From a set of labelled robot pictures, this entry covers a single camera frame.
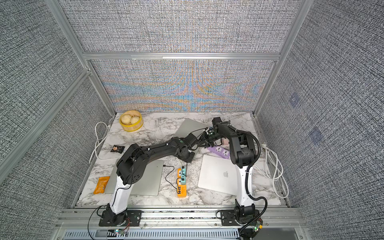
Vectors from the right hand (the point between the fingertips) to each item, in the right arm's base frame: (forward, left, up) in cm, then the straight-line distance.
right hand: (197, 140), depth 97 cm
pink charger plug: (-1, -18, -1) cm, 18 cm away
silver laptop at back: (+17, +6, -7) cm, 19 cm away
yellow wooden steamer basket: (+13, +47, -2) cm, 49 cm away
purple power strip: (-6, -14, -3) cm, 16 cm away
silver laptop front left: (-27, +27, -3) cm, 38 cm away
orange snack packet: (-26, +55, -4) cm, 60 cm away
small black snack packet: (-4, +52, -4) cm, 52 cm away
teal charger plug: (-21, +8, +1) cm, 23 cm away
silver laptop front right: (-20, -12, -7) cm, 24 cm away
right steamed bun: (+19, +45, 0) cm, 49 cm away
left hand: (-11, +3, -4) cm, 12 cm away
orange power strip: (-30, +9, -2) cm, 31 cm away
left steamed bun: (+19, +52, -1) cm, 55 cm away
